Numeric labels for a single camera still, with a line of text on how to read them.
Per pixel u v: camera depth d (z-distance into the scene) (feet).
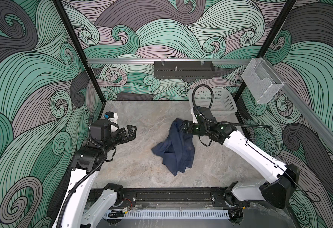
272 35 2.66
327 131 1.78
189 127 2.16
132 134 1.90
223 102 3.85
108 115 1.87
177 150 2.62
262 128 3.05
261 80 2.60
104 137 1.54
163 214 2.49
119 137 1.86
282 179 1.25
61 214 1.16
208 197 2.44
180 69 3.11
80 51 2.90
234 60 3.12
